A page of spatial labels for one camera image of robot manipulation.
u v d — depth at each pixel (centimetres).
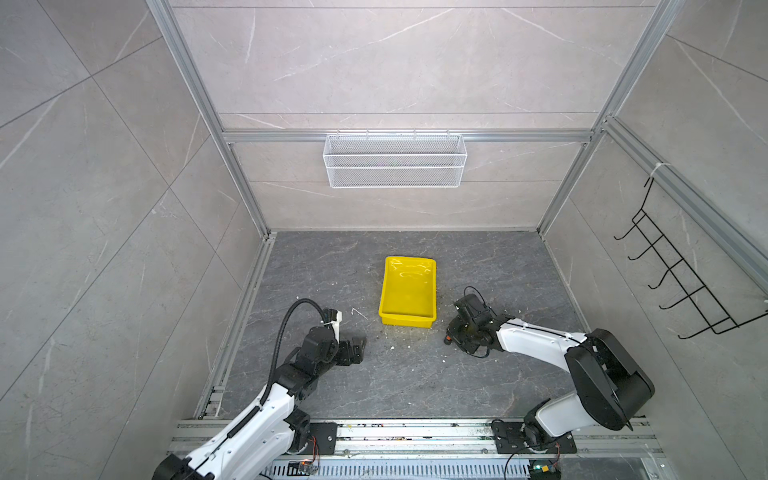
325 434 73
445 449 73
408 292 101
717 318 59
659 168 70
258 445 56
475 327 71
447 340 88
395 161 101
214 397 82
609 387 42
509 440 73
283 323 61
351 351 74
